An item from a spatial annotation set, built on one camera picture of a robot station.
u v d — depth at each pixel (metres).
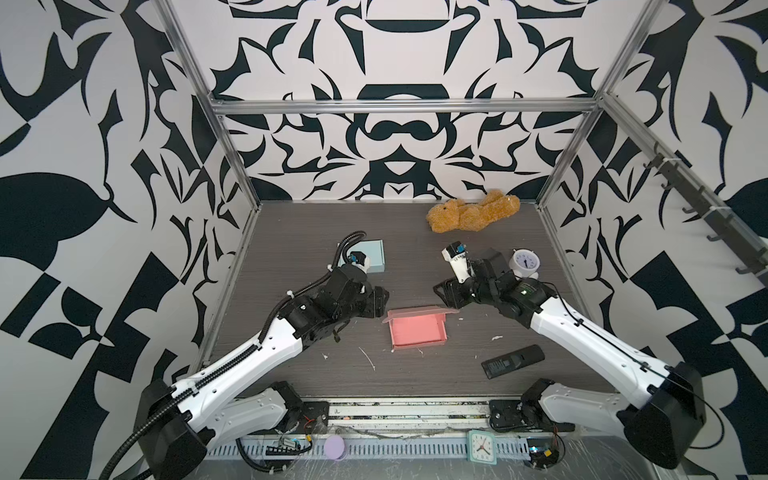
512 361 0.83
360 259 0.67
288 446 0.72
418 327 0.87
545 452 0.71
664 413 0.38
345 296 0.56
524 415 0.67
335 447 0.64
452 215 1.05
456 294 0.69
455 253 0.69
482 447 0.69
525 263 1.00
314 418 0.74
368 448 0.68
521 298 0.54
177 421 0.38
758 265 0.50
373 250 1.02
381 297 0.68
